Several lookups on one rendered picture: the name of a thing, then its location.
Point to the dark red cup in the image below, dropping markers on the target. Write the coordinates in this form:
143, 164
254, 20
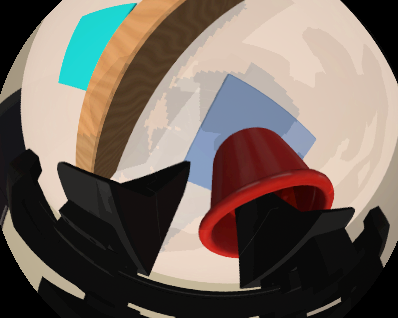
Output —
254, 162

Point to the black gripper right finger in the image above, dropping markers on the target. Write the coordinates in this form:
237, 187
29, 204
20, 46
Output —
270, 231

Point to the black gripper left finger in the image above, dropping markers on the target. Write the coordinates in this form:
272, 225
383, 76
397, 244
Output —
140, 210

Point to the wooden plank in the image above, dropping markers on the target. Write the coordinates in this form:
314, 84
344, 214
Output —
131, 67

